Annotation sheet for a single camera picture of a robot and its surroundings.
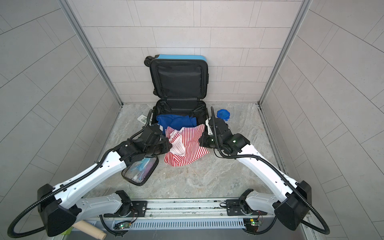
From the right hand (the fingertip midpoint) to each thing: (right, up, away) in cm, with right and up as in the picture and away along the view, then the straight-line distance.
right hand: (196, 141), depth 72 cm
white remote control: (-39, +10, +33) cm, 52 cm away
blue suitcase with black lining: (-11, +34, +27) cm, 44 cm away
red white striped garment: (-5, -4, +3) cm, 7 cm away
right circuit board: (+26, -38, -4) cm, 46 cm away
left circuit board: (-32, -35, -8) cm, 48 cm away
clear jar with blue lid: (+17, +13, +22) cm, 31 cm away
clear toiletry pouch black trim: (-32, -18, +9) cm, 38 cm away
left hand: (-10, -2, +1) cm, 10 cm away
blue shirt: (-15, +8, +26) cm, 31 cm away
